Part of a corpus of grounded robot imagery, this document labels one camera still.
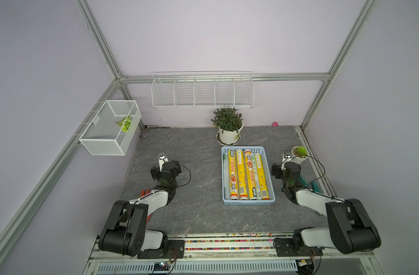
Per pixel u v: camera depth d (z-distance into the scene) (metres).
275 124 1.24
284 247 0.74
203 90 0.99
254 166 0.96
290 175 0.70
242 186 0.85
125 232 0.42
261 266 0.71
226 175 0.92
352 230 0.43
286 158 0.78
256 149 1.02
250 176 0.88
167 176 0.69
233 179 0.87
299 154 0.96
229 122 0.99
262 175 0.93
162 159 0.76
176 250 0.73
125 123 0.82
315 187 0.91
